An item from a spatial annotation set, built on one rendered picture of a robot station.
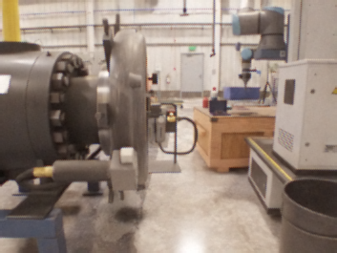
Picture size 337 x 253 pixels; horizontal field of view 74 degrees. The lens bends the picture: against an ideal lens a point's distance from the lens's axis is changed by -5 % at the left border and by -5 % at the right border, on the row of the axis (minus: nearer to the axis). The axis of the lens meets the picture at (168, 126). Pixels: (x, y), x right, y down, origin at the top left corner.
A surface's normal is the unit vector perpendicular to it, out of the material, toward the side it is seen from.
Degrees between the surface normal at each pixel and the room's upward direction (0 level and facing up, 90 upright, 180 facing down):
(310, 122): 90
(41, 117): 89
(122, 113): 85
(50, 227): 90
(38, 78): 57
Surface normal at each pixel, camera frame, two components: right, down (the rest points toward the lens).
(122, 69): 0.08, -0.30
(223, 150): 0.07, 0.18
